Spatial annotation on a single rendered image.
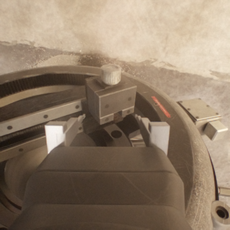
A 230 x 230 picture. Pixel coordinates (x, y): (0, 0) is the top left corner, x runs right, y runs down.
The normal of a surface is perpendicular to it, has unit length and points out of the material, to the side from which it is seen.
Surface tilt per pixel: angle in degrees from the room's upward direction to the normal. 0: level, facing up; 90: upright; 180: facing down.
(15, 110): 90
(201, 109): 90
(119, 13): 0
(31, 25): 0
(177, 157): 90
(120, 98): 38
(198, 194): 87
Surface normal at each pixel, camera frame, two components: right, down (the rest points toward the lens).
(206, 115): 0.03, -0.78
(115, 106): 0.52, 0.55
